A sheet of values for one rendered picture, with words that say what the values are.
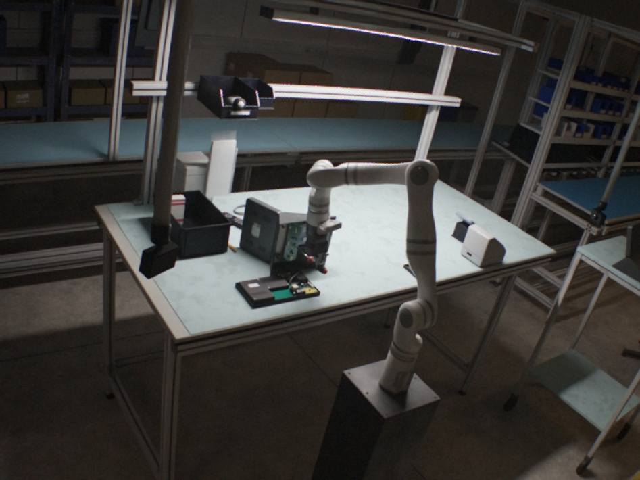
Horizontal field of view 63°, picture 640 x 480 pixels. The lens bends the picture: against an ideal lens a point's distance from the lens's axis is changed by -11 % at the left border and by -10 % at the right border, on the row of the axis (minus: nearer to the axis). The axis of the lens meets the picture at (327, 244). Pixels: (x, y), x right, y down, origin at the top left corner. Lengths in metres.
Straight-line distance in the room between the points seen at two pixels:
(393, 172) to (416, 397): 0.73
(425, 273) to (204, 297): 0.70
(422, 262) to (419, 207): 0.16
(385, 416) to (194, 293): 0.72
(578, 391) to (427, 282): 1.77
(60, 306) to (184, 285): 1.71
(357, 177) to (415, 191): 0.18
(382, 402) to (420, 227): 0.57
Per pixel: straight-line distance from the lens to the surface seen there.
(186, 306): 1.81
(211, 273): 1.98
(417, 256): 1.67
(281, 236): 1.98
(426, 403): 1.89
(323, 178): 1.73
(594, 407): 3.27
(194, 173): 2.28
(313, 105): 5.73
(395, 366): 1.81
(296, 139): 3.78
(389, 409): 1.82
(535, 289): 4.53
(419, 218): 1.66
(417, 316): 1.70
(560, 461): 3.31
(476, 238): 2.49
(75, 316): 3.44
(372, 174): 1.71
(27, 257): 3.33
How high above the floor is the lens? 2.03
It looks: 27 degrees down
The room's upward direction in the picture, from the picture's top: 13 degrees clockwise
